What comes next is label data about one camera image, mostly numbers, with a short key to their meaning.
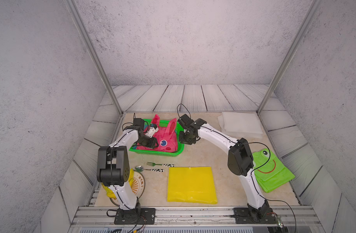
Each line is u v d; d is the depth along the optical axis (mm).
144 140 794
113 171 487
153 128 869
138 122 789
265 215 635
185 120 755
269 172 865
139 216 706
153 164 921
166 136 1011
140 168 885
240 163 557
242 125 1116
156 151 912
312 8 710
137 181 847
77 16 729
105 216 724
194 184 829
